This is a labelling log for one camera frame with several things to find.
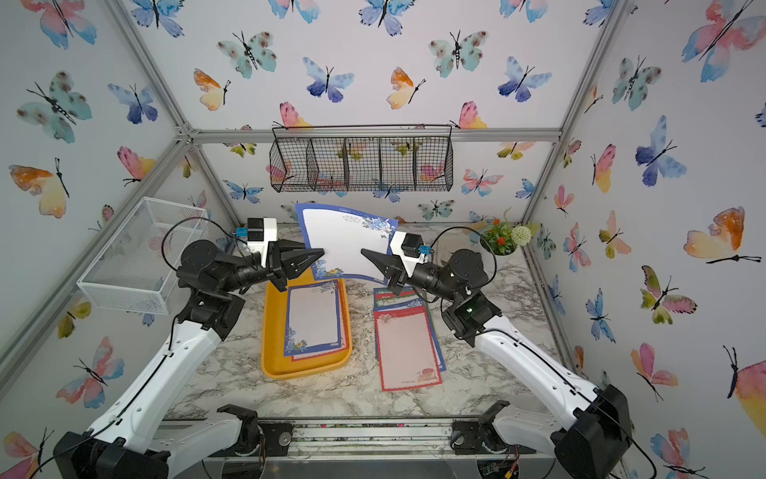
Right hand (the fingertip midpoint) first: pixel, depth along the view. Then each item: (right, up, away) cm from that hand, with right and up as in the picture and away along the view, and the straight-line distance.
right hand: (369, 246), depth 57 cm
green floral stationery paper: (+4, -17, +42) cm, 45 cm away
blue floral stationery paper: (+9, -18, +41) cm, 46 cm away
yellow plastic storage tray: (-30, -33, +29) cm, 53 cm away
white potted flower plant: (+40, +4, +39) cm, 56 cm away
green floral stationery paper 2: (+3, -11, +21) cm, 24 cm away
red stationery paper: (-10, -25, +35) cm, 44 cm away
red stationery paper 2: (+8, -30, +32) cm, 45 cm away
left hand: (-9, -1, +1) cm, 10 cm away
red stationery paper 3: (+2, -15, +44) cm, 47 cm away
